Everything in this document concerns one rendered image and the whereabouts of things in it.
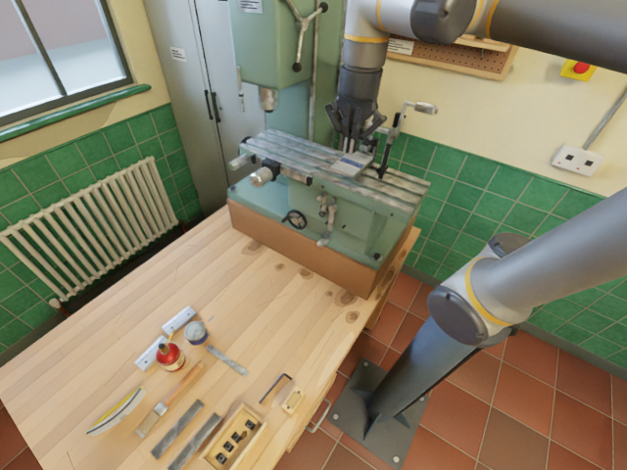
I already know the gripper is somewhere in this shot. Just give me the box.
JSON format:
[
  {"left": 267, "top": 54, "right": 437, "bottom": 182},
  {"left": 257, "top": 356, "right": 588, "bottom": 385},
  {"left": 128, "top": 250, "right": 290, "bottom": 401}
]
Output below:
[{"left": 325, "top": 65, "right": 388, "bottom": 151}]

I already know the aluminium plate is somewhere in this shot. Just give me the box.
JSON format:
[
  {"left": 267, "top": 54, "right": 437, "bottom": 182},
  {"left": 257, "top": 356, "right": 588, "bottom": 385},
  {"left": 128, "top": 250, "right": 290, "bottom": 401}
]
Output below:
[{"left": 330, "top": 151, "right": 368, "bottom": 175}]

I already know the grey slotted milling table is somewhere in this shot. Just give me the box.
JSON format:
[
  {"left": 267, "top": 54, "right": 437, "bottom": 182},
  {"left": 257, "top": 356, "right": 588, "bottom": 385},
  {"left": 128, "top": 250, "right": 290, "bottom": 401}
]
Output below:
[{"left": 238, "top": 129, "right": 432, "bottom": 216}]

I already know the green milling machine body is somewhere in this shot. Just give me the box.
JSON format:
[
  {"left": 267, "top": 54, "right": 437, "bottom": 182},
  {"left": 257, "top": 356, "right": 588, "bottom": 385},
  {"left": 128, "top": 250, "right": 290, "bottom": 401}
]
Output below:
[{"left": 227, "top": 0, "right": 432, "bottom": 271}]

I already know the grey feed lever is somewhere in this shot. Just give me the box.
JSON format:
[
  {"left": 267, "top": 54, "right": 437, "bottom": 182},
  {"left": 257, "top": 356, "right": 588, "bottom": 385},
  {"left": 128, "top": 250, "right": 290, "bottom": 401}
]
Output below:
[{"left": 315, "top": 192, "right": 340, "bottom": 249}]

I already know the grey spindle chuck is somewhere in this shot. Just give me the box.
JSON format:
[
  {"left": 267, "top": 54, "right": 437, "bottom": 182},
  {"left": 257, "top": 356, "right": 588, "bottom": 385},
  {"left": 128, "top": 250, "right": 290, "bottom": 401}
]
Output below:
[{"left": 258, "top": 86, "right": 280, "bottom": 114}]

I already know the small black handwheel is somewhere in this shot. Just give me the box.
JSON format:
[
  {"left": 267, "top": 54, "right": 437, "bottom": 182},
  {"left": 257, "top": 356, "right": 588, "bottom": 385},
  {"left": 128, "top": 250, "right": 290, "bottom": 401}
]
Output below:
[{"left": 282, "top": 209, "right": 309, "bottom": 231}]

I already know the wooden pegboard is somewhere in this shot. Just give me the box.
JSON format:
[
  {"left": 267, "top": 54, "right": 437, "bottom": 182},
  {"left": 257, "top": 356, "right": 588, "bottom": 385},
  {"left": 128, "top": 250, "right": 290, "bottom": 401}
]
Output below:
[{"left": 385, "top": 37, "right": 519, "bottom": 82}]

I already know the brown wooden machine base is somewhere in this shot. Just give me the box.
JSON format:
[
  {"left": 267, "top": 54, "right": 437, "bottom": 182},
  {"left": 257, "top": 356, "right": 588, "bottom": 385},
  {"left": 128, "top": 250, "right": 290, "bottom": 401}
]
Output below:
[{"left": 226, "top": 200, "right": 422, "bottom": 330}]

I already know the grey metal cupboard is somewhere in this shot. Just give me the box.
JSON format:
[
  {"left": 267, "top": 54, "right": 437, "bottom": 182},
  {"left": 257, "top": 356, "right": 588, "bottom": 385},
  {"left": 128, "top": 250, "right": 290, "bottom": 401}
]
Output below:
[{"left": 144, "top": 0, "right": 256, "bottom": 216}]

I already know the red button on yellow box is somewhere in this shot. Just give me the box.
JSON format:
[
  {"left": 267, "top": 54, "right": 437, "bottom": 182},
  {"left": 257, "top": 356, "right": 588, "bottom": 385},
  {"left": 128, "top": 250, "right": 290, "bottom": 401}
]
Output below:
[{"left": 559, "top": 58, "right": 599, "bottom": 80}]

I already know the white flat bar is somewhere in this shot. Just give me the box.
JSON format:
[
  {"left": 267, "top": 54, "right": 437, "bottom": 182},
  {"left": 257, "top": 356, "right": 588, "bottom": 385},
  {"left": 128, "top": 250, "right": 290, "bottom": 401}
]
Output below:
[
  {"left": 134, "top": 335, "right": 168, "bottom": 371},
  {"left": 161, "top": 305, "right": 197, "bottom": 332}
]

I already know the grey tin with blue band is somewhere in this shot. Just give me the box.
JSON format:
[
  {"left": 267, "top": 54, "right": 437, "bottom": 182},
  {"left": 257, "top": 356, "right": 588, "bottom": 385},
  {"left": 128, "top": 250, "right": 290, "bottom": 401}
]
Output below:
[{"left": 183, "top": 320, "right": 210, "bottom": 347}]

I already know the grey steel rule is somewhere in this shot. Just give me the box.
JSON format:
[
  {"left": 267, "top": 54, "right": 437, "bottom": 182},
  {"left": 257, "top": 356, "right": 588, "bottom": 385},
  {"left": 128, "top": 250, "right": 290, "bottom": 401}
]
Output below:
[{"left": 205, "top": 344, "right": 250, "bottom": 377}]

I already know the black hex key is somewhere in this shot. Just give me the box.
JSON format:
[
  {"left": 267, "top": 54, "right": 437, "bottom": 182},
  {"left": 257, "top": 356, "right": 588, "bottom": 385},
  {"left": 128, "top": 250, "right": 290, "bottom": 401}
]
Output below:
[{"left": 258, "top": 373, "right": 293, "bottom": 405}]

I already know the small wooden block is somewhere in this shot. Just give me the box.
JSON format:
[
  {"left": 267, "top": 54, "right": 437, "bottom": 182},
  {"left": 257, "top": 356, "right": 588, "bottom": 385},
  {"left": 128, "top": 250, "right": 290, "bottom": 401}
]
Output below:
[{"left": 280, "top": 388, "right": 306, "bottom": 416}]

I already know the cream radiator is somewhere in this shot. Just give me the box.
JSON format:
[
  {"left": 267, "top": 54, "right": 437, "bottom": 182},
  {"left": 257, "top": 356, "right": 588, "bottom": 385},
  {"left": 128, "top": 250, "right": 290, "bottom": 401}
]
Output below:
[{"left": 0, "top": 156, "right": 181, "bottom": 308}]

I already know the red oil can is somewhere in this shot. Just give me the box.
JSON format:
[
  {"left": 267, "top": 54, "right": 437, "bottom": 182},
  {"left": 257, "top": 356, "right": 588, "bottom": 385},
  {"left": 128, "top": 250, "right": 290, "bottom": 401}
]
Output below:
[{"left": 155, "top": 332, "right": 186, "bottom": 373}]

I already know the window with green sill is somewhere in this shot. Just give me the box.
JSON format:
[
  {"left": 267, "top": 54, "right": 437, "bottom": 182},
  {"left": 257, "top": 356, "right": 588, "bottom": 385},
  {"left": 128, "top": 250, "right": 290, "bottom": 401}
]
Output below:
[{"left": 0, "top": 0, "right": 153, "bottom": 144}]

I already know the wooden parts box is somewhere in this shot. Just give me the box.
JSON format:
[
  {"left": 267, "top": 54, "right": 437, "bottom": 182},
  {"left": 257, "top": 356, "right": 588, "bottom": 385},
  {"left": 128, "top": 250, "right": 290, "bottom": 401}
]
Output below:
[{"left": 202, "top": 401, "right": 268, "bottom": 470}]

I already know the grey flat file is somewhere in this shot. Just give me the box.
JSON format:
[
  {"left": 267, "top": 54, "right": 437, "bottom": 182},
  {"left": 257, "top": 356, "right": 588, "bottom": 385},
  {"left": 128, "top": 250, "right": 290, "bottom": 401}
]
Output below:
[
  {"left": 150, "top": 399, "right": 205, "bottom": 460},
  {"left": 168, "top": 412, "right": 222, "bottom": 470}
]

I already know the yellow and white curved pad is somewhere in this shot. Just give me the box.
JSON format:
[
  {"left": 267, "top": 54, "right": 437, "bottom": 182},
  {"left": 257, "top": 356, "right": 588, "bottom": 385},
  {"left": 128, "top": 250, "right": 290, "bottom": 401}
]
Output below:
[{"left": 85, "top": 385, "right": 148, "bottom": 438}]

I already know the black clamp post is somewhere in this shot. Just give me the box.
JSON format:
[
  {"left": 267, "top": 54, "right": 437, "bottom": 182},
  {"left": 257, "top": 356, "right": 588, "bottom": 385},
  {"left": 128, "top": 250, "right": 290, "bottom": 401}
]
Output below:
[{"left": 376, "top": 141, "right": 393, "bottom": 180}]

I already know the spoked handle with black knobs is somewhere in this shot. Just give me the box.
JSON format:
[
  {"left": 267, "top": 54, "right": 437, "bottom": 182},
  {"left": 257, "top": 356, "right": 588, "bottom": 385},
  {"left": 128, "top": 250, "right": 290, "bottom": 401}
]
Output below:
[{"left": 285, "top": 0, "right": 330, "bottom": 73}]

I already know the white wall socket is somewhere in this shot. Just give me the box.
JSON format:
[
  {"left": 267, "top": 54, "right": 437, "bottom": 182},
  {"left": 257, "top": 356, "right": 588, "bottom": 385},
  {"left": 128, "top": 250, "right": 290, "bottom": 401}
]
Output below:
[{"left": 552, "top": 143, "right": 606, "bottom": 176}]

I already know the grey wall conduit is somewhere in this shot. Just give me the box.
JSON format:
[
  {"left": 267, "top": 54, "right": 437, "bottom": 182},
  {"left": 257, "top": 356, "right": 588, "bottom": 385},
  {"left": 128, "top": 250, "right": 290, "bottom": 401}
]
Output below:
[{"left": 581, "top": 90, "right": 627, "bottom": 151}]

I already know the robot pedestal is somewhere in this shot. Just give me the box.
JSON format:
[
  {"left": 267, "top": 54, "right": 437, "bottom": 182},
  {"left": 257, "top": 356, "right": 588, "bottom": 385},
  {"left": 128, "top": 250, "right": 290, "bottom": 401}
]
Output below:
[{"left": 326, "top": 312, "right": 486, "bottom": 457}]

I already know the grey drawer handle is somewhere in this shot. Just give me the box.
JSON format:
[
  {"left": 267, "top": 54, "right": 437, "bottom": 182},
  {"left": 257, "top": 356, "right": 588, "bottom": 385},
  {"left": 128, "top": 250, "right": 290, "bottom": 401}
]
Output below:
[{"left": 305, "top": 398, "right": 333, "bottom": 435}]

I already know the wooden handled brush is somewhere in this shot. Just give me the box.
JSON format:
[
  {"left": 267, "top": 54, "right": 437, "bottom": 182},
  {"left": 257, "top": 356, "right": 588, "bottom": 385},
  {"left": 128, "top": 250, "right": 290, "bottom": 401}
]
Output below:
[{"left": 135, "top": 360, "right": 206, "bottom": 440}]

